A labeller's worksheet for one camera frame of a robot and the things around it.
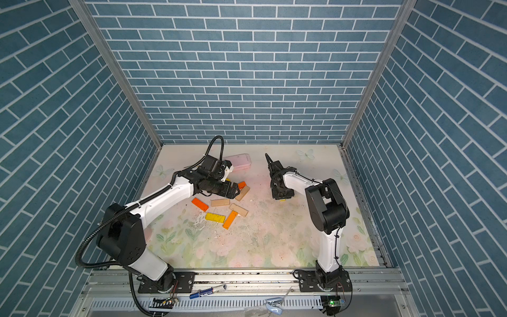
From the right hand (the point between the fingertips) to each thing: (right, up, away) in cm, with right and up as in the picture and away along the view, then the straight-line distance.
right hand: (282, 196), depth 99 cm
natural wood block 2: (-21, -6, -5) cm, 22 cm away
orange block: (-40, -3, -5) cm, 41 cm away
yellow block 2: (-32, -8, -9) cm, 34 cm away
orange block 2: (-25, -10, -8) cm, 28 cm away
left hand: (-22, +5, -13) cm, 26 cm away
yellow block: (0, -1, -3) cm, 3 cm away
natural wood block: (-33, -2, -3) cm, 33 cm away
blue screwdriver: (-32, -30, -28) cm, 52 cm away
